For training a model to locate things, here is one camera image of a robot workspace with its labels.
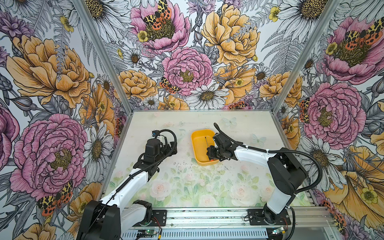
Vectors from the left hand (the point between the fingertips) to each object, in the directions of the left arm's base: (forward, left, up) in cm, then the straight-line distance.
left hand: (169, 148), depth 86 cm
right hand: (-2, -23, -8) cm, 25 cm away
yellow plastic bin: (+14, -20, -12) cm, 27 cm away
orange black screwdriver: (-5, -24, -6) cm, 25 cm away
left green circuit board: (-38, +7, -12) cm, 41 cm away
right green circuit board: (-39, -53, -12) cm, 66 cm away
